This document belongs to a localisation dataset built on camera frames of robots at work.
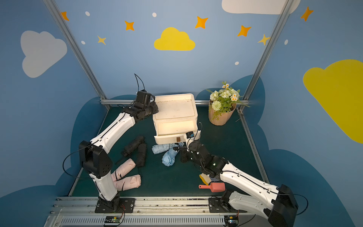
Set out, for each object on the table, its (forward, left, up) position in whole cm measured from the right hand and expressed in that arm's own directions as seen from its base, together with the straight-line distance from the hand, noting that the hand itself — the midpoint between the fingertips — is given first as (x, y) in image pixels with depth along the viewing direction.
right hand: (181, 147), depth 76 cm
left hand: (+25, +17, +7) cm, 31 cm away
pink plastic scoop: (-15, -20, -18) cm, 31 cm away
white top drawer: (+13, +6, -4) cm, 15 cm away
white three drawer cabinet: (+19, +4, +5) cm, 20 cm away
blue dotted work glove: (-10, -16, -19) cm, 27 cm away
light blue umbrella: (+6, +15, -15) cm, 22 cm away
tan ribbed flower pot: (+32, -29, -10) cm, 45 cm away
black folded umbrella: (+1, +26, -16) cm, 31 cm away
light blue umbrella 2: (-1, +8, -14) cm, 16 cm away
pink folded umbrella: (-10, +35, -15) cm, 39 cm away
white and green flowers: (+32, -25, +7) cm, 41 cm away
